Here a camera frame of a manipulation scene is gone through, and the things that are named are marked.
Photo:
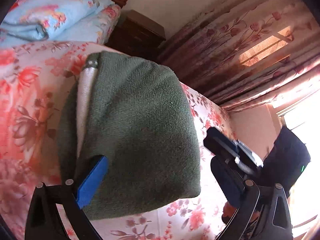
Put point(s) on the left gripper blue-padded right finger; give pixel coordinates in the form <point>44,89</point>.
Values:
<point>247,197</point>

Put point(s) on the light blue folded quilt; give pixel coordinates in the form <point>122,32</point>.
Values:
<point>36,20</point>

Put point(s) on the blue floral bed sheet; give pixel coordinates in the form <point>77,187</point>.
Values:
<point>93,28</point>

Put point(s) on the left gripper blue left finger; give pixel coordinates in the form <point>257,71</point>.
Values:
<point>44,221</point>

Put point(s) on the dark wooden nightstand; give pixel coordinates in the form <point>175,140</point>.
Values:
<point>137,35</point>

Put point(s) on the floral pink bed sheet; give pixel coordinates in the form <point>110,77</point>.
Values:
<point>35,81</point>

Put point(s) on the green knit sweater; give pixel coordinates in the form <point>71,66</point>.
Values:
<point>135,113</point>

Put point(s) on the floral pink curtain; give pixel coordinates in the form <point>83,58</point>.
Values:
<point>242,54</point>

